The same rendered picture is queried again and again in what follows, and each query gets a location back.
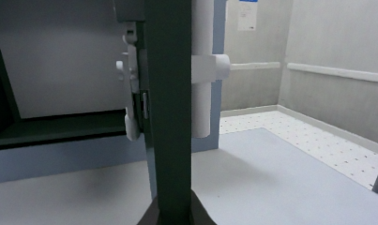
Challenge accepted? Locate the dark grey wall panel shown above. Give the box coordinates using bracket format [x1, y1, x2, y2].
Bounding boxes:
[0, 0, 227, 183]

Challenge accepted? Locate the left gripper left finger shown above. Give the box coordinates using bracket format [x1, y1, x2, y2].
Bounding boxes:
[137, 195, 162, 225]

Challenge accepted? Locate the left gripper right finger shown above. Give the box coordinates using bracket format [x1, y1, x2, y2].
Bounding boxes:
[189, 189, 218, 225]

